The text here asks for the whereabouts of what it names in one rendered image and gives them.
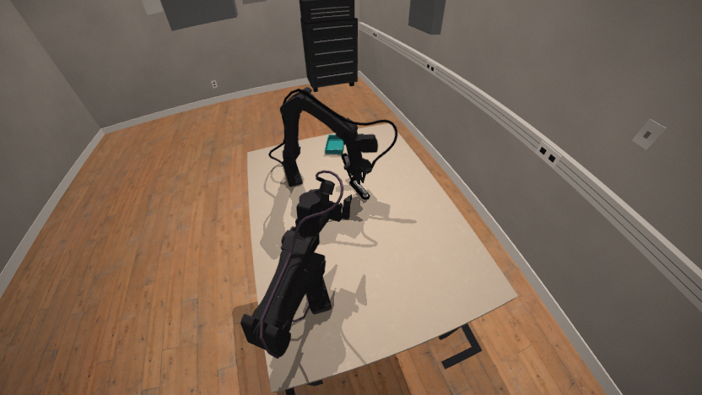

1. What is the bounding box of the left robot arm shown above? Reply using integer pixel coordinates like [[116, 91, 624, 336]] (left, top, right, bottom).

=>
[[280, 92, 378, 187]]

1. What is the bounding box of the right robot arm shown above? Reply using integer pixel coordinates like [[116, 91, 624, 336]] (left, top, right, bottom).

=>
[[240, 192, 331, 357]]

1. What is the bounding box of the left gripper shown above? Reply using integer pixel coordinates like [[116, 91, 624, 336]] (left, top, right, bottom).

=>
[[344, 152, 371, 185]]

